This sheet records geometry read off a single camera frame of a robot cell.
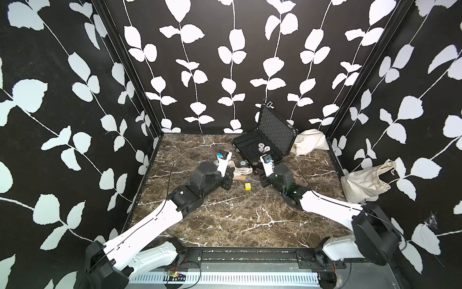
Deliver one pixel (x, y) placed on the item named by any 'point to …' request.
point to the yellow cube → (248, 186)
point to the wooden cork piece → (241, 177)
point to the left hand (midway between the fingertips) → (235, 166)
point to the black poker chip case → (275, 136)
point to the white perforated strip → (225, 277)
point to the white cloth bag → (308, 140)
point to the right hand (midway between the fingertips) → (258, 164)
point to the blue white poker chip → (260, 149)
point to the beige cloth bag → (365, 184)
